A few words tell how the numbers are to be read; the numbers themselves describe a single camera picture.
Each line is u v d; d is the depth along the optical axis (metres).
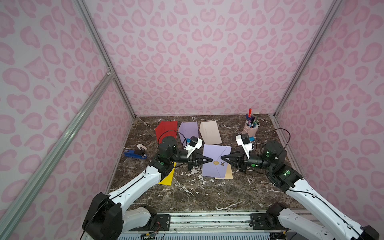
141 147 1.00
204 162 0.64
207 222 0.75
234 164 0.60
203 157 0.62
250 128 0.98
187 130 1.11
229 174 0.69
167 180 0.60
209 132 1.11
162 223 0.73
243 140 0.54
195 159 0.60
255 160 0.56
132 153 0.96
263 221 0.72
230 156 0.59
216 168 0.66
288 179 0.50
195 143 0.57
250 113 1.00
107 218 0.39
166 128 1.14
